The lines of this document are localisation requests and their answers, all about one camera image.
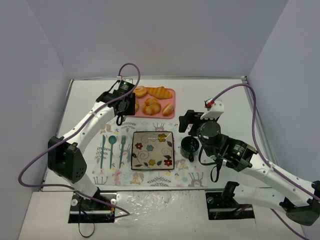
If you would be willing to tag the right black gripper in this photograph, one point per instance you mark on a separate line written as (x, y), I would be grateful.
(189, 120)

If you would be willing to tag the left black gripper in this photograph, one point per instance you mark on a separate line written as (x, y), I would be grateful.
(128, 105)

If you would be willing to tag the striped long bread roll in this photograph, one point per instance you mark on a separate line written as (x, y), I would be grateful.
(137, 106)

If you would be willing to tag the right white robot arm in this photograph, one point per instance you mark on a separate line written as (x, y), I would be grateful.
(299, 199)

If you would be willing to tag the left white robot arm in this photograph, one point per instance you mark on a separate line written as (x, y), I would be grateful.
(65, 157)

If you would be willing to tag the round donut bread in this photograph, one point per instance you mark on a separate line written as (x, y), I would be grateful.
(140, 91)

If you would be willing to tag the small oval bread roll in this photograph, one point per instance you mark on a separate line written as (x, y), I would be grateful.
(168, 109)

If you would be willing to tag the twisted knot bread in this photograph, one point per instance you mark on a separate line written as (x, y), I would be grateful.
(151, 106)

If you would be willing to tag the striped croissant bread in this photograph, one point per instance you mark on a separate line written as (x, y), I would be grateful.
(159, 92)

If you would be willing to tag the pink serving tray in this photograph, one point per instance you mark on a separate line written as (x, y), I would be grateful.
(163, 102)

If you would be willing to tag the dark green mug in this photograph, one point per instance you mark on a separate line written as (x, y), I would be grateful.
(189, 147)

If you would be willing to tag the teal plastic fork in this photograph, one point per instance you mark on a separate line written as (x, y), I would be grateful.
(122, 144)

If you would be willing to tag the teal plastic spoon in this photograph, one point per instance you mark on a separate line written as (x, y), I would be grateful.
(112, 140)

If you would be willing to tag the teal plastic knife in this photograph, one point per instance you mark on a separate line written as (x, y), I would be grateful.
(102, 151)

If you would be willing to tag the square floral ceramic plate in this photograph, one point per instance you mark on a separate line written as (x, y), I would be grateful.
(152, 151)

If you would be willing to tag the patterned floral placemat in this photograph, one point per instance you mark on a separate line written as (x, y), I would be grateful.
(185, 174)

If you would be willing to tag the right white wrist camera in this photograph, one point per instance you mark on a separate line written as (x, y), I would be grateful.
(215, 108)

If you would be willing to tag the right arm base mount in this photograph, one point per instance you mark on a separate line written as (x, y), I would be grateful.
(219, 208)

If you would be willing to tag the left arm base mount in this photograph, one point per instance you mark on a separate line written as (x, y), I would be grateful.
(88, 211)

